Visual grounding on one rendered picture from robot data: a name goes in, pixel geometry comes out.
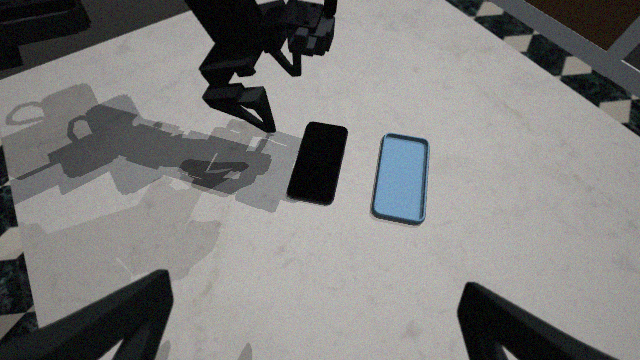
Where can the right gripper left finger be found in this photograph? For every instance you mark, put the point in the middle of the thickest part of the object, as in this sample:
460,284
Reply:
138,312

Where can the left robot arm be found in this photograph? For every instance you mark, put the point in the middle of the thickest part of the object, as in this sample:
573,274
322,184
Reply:
302,42

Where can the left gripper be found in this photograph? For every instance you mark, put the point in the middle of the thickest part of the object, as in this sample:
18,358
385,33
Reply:
241,34

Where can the black smartphone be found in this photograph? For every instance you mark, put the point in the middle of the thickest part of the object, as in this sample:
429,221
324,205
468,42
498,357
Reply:
316,171

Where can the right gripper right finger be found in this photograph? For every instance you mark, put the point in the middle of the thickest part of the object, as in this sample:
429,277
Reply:
489,321

